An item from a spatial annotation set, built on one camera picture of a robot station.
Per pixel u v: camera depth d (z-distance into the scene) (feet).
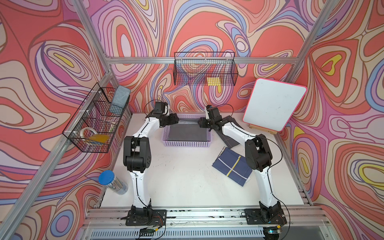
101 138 2.22
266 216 2.12
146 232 2.35
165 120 2.77
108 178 2.23
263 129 3.43
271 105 3.13
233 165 2.98
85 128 2.26
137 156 1.86
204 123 2.97
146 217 2.18
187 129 3.62
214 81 2.98
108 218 2.46
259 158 1.90
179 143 3.14
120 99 2.66
